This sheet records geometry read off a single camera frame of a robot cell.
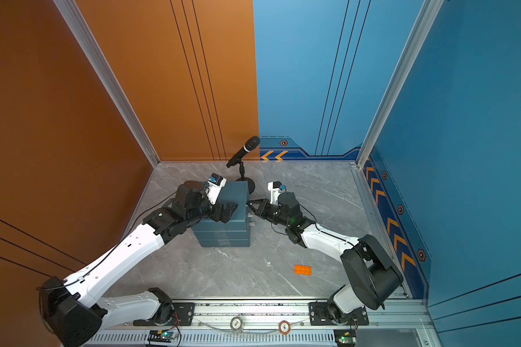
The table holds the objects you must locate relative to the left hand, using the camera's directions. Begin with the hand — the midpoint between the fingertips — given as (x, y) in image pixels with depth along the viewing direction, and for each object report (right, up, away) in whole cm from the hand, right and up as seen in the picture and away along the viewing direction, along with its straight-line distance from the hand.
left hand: (228, 197), depth 77 cm
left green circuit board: (-20, -45, -6) cm, 50 cm away
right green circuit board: (+40, -46, -6) cm, 61 cm away
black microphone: (+8, +20, +6) cm, 23 cm away
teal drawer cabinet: (+3, -13, 0) cm, 13 cm away
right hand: (+7, -3, +3) cm, 8 cm away
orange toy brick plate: (+28, -29, +6) cm, 40 cm away
